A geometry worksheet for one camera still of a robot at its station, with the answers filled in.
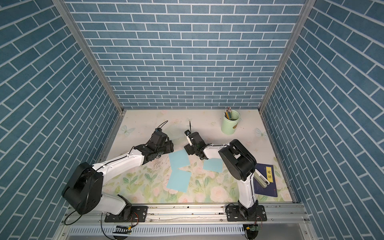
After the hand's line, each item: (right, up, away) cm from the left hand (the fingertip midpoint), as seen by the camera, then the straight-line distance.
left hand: (173, 146), depth 89 cm
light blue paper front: (+4, -19, -5) cm, 20 cm away
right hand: (+11, 0, +11) cm, 16 cm away
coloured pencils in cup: (+35, +20, +8) cm, 41 cm away
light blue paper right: (+25, -12, +3) cm, 28 cm away
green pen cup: (+36, +11, +12) cm, 40 cm away
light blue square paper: (+2, -9, +5) cm, 11 cm away
